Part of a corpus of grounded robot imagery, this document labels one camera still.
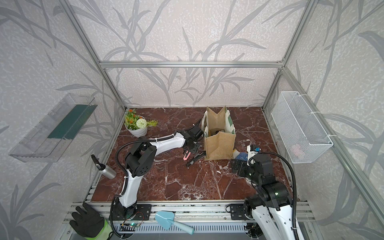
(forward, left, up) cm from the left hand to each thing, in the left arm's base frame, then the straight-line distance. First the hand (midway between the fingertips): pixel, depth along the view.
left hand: (193, 147), depth 98 cm
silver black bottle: (-19, +46, +8) cm, 50 cm away
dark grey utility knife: (-6, -5, +1) cm, 8 cm away
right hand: (-17, -23, +18) cm, 34 cm away
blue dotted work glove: (-6, -32, +1) cm, 33 cm away
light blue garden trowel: (-39, +11, +1) cm, 41 cm away
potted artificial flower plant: (+8, +35, +14) cm, 38 cm away
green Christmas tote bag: (-5, -15, +24) cm, 28 cm away
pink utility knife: (-6, +3, +1) cm, 7 cm away
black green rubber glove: (-41, +49, 0) cm, 64 cm away
